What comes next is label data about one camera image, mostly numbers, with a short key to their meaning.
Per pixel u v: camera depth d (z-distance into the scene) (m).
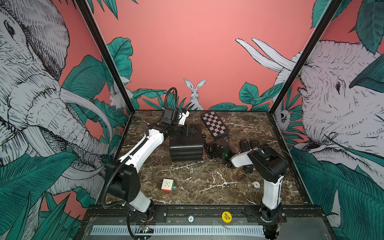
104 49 0.84
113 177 0.40
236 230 0.70
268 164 0.53
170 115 0.64
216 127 1.07
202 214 0.75
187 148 0.80
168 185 0.78
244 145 0.99
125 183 0.43
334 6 0.69
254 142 1.01
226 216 0.73
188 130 0.72
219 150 0.81
